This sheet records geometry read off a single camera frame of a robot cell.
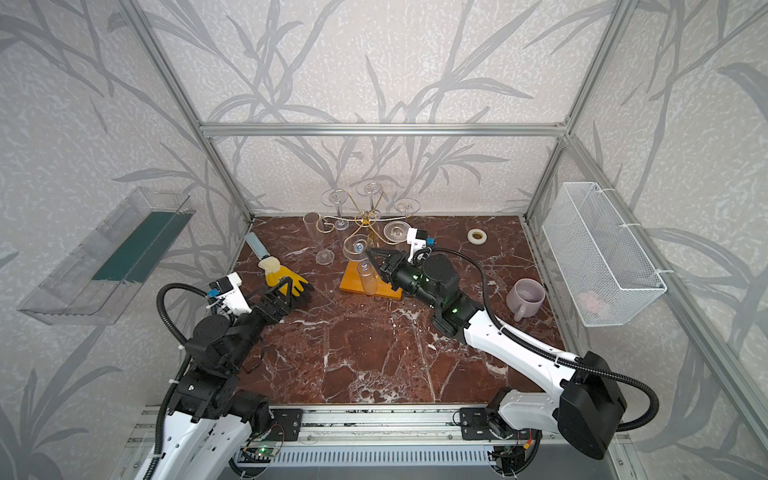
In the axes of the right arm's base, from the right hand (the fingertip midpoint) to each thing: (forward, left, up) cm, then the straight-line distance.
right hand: (363, 252), depth 65 cm
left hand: (-3, +20, -8) cm, 22 cm away
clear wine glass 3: (+8, -7, -2) cm, 11 cm away
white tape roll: (+35, -37, -36) cm, 62 cm away
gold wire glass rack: (+12, -1, -4) cm, 12 cm away
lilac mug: (+5, -46, -31) cm, 56 cm away
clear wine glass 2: (+2, +1, -1) cm, 3 cm away
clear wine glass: (+25, +20, -16) cm, 35 cm away
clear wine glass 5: (+23, -1, -1) cm, 23 cm away
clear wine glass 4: (+20, +8, -1) cm, 21 cm away
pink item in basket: (-6, -56, -15) cm, 58 cm away
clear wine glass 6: (+18, -10, -3) cm, 21 cm away
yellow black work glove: (+17, +35, -32) cm, 51 cm away
